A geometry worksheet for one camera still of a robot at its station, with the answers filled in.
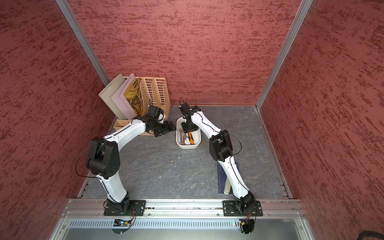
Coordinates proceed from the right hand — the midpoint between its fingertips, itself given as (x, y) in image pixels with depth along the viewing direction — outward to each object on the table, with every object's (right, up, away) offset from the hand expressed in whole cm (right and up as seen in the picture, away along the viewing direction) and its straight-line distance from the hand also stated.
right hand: (189, 131), depth 99 cm
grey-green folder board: (-48, +27, -10) cm, 56 cm away
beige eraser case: (+21, -27, -22) cm, 41 cm away
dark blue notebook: (+20, -25, -14) cm, 35 cm away
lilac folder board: (-42, +19, -10) cm, 47 cm away
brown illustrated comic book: (-37, +24, -2) cm, 44 cm away
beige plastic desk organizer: (-30, +30, +17) cm, 46 cm away
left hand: (-12, 0, -8) cm, 14 cm away
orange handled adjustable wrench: (+1, -4, +1) cm, 4 cm away
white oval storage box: (+5, -3, +2) cm, 6 cm away
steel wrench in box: (-4, -4, +1) cm, 6 cm away
